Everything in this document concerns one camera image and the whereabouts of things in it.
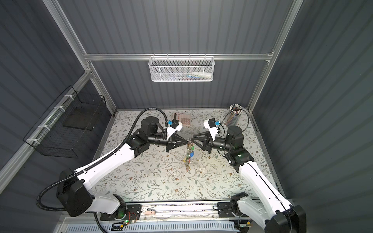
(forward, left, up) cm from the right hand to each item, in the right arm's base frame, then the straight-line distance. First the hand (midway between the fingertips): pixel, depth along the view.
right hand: (195, 140), depth 67 cm
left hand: (0, +3, -2) cm, 4 cm away
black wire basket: (+6, +67, +1) cm, 67 cm away
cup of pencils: (+32, -28, -12) cm, 44 cm away
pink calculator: (+38, +8, -27) cm, 47 cm away
